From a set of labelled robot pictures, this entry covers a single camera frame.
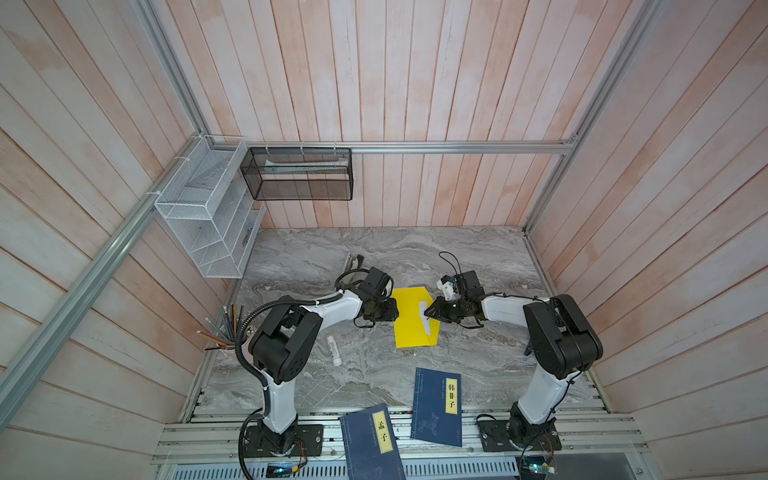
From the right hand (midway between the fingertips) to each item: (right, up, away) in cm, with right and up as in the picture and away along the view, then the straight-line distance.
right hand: (426, 311), depth 97 cm
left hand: (-11, -2, -4) cm, 12 cm away
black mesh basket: (-43, +47, +3) cm, 64 cm away
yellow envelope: (-6, -4, -3) cm, 8 cm away
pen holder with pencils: (-58, -1, -15) cm, 60 cm away
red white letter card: (-1, -3, -2) cm, 3 cm away
